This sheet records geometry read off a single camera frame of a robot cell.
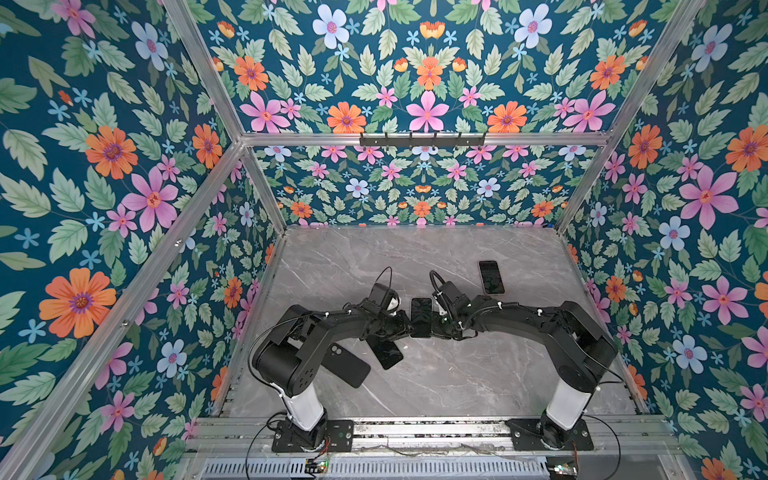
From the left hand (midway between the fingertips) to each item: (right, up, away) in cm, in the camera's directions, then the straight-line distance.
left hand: (422, 327), depth 88 cm
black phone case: (-22, -11, -2) cm, 25 cm away
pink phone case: (+22, +13, +16) cm, 30 cm away
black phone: (+26, +13, +17) cm, 34 cm away
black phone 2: (0, +2, +5) cm, 5 cm away
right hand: (+1, -3, +3) cm, 5 cm away
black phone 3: (-11, -8, +2) cm, 14 cm away
